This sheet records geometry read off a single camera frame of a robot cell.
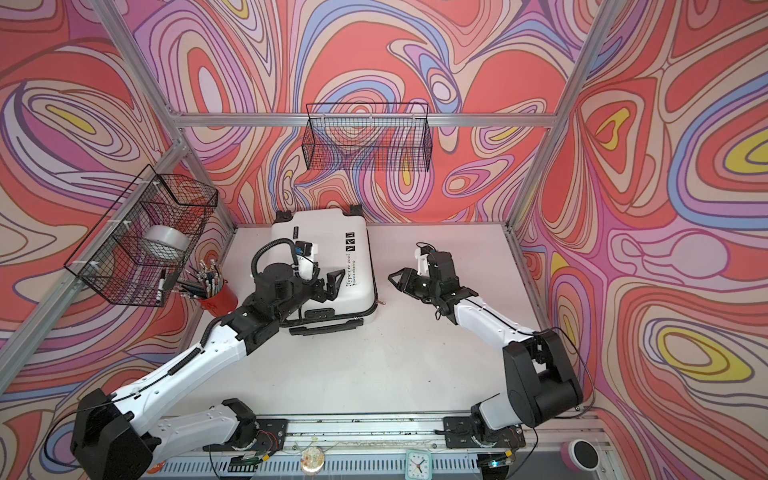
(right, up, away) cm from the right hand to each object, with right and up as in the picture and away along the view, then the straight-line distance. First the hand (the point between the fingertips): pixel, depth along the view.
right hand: (394, 285), depth 86 cm
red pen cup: (-53, -6, +4) cm, 53 cm away
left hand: (-16, +6, -10) cm, 20 cm away
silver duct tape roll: (-57, +12, -14) cm, 59 cm away
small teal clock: (+5, -40, -18) cm, 44 cm away
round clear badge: (-20, -40, -16) cm, 48 cm away
